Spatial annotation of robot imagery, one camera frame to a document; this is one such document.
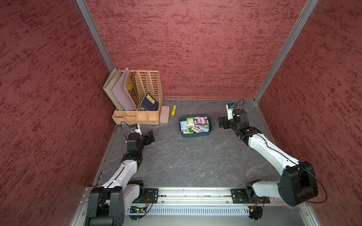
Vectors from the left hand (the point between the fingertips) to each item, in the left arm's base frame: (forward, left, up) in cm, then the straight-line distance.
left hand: (145, 134), depth 88 cm
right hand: (+8, -51, +8) cm, 52 cm away
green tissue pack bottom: (+5, -28, -4) cm, 29 cm away
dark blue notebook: (+28, +2, 0) cm, 28 cm away
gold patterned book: (+34, +14, +9) cm, 38 cm away
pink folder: (+22, +17, +14) cm, 31 cm away
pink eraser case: (+23, -9, -7) cm, 25 cm away
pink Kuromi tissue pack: (+15, -39, -4) cm, 42 cm away
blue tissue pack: (+10, -25, -4) cm, 27 cm away
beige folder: (+30, +23, +20) cm, 43 cm away
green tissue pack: (+12, -29, -3) cm, 32 cm away
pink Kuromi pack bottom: (+7, -33, -4) cm, 34 cm away
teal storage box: (+17, -25, -4) cm, 30 cm away
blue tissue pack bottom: (+8, -39, -4) cm, 40 cm away
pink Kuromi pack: (+14, -35, -4) cm, 38 cm away
